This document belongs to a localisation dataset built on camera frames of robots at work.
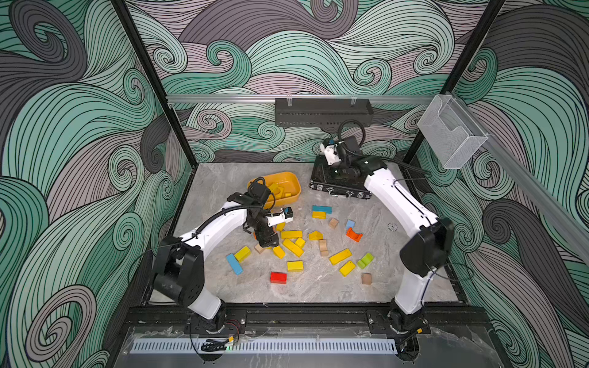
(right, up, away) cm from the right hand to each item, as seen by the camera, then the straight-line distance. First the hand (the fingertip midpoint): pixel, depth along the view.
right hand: (317, 172), depth 84 cm
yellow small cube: (-6, -28, +6) cm, 29 cm away
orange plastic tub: (-13, -6, +25) cm, 29 cm away
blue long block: (-32, -35, +2) cm, 47 cm away
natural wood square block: (+9, -21, +12) cm, 26 cm away
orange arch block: (+17, -26, +10) cm, 32 cm away
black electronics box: (+6, -3, -11) cm, 13 cm away
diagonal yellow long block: (-9, -30, +6) cm, 32 cm away
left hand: (-17, -21, 0) cm, 27 cm away
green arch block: (+19, -34, +2) cm, 39 cm away
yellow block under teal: (+3, -18, +17) cm, 25 cm away
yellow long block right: (+9, -33, +4) cm, 34 cm away
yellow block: (-8, -35, 0) cm, 36 cm away
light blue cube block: (+16, -22, +11) cm, 29 cm away
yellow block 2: (+12, -37, +1) cm, 39 cm away
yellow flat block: (-9, -26, +9) cm, 29 cm away
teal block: (+6, -16, +20) cm, 26 cm away
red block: (-14, -39, -1) cm, 42 cm away
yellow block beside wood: (-15, -31, +3) cm, 34 cm away
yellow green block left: (-28, -32, +3) cm, 43 cm away
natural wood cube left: (-22, -30, +4) cm, 38 cm away
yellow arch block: (-18, -6, +21) cm, 28 cm away
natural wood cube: (+18, -39, -3) cm, 43 cm away
